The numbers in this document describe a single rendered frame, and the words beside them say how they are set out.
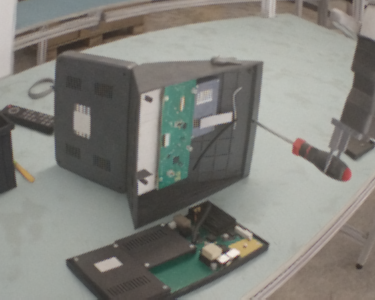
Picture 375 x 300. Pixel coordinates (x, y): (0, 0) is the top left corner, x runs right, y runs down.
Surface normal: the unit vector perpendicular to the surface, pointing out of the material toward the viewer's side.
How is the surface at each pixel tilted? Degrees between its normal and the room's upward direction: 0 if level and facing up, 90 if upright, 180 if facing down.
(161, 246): 0
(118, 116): 90
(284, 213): 0
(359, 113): 68
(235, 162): 90
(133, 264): 0
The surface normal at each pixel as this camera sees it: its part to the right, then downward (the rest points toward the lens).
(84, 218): 0.07, -0.87
